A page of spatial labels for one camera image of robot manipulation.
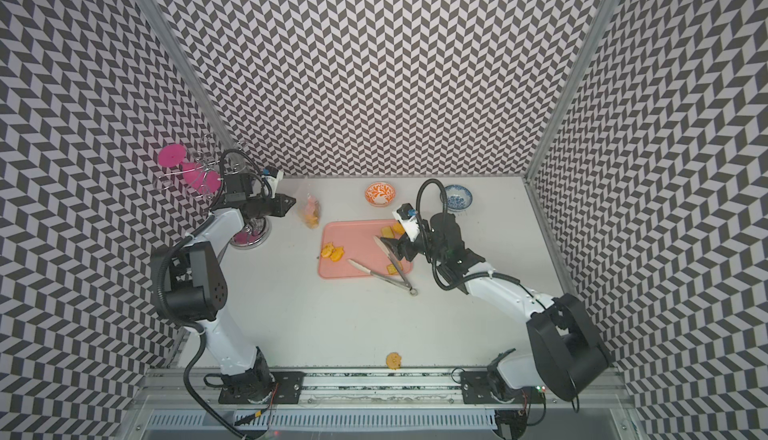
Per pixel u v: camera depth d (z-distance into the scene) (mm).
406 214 679
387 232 1017
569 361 417
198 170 774
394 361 770
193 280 493
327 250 961
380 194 1109
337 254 943
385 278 903
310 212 1019
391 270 933
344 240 988
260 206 818
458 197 1083
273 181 853
